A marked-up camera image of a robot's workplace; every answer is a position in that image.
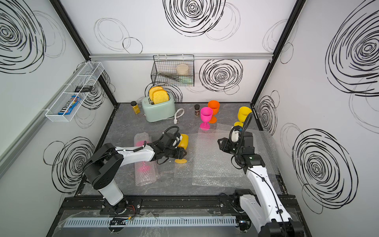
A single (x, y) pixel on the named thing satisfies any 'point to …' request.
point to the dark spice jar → (197, 109)
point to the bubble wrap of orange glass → (221, 176)
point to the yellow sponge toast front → (160, 96)
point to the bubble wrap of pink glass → (211, 165)
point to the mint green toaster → (155, 112)
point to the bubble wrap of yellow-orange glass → (200, 156)
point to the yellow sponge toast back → (152, 90)
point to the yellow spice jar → (135, 107)
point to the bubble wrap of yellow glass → (223, 165)
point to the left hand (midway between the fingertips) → (184, 153)
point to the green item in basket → (186, 80)
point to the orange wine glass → (214, 105)
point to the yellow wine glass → (243, 113)
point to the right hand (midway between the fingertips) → (223, 141)
